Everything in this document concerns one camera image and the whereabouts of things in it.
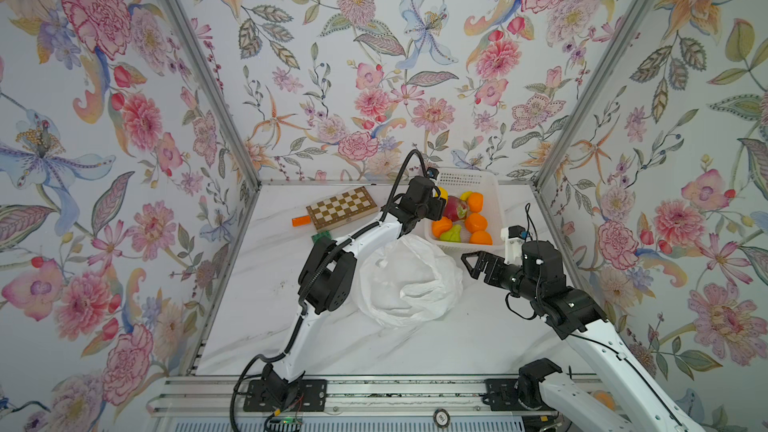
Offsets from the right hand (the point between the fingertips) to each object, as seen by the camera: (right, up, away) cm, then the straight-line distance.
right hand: (473, 258), depth 75 cm
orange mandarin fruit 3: (+9, +8, +28) cm, 31 cm away
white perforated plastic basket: (+16, +13, +31) cm, 38 cm away
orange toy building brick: (-53, +8, +33) cm, 63 cm away
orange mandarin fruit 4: (+10, +3, +25) cm, 27 cm away
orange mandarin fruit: (+10, +16, +31) cm, 37 cm away
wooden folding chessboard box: (-38, +13, +35) cm, 53 cm away
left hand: (-5, +15, +18) cm, 25 cm away
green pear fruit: (0, +4, +22) cm, 23 cm away
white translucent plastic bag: (-16, -10, +17) cm, 26 cm away
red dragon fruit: (+2, +13, +25) cm, 29 cm away
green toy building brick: (-43, +4, +28) cm, 51 cm away
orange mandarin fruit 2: (-4, +7, +25) cm, 26 cm away
